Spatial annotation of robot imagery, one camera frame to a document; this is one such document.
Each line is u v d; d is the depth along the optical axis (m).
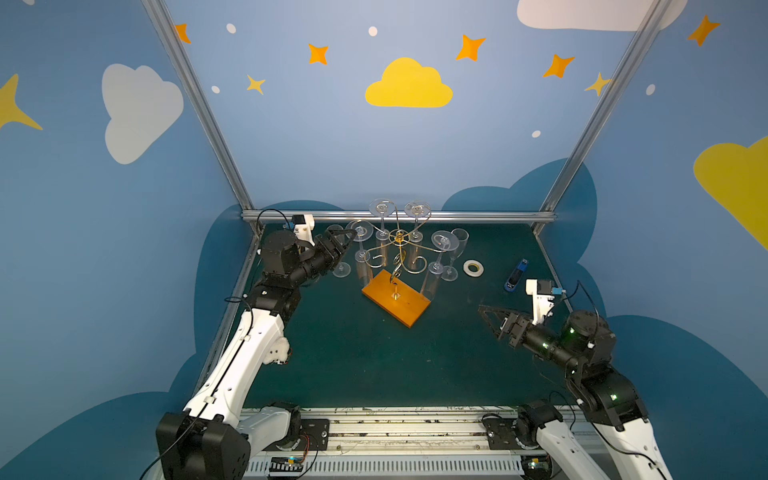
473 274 1.08
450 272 1.07
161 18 0.69
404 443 0.74
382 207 0.80
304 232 0.66
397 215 0.80
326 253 0.62
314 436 0.75
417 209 0.80
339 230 0.66
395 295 0.99
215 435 0.37
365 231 0.74
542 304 0.58
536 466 0.73
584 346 0.46
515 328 0.56
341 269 1.08
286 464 0.73
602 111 0.86
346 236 0.67
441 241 0.73
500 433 0.75
